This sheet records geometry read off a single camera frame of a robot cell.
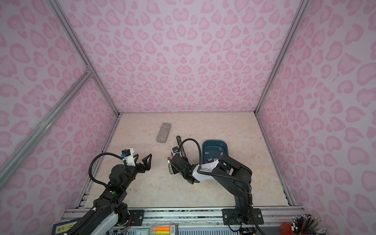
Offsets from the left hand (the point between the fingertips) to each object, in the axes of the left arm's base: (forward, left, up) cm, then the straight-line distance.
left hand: (145, 153), depth 81 cm
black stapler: (+15, -18, -13) cm, 27 cm away
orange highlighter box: (-34, -16, -13) cm, 39 cm away
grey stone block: (+23, -6, -12) cm, 26 cm away
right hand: (+2, -15, -12) cm, 20 cm away
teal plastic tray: (+9, -39, -14) cm, 43 cm away
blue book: (-33, +36, -12) cm, 50 cm away
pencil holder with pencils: (-34, -73, -3) cm, 81 cm away
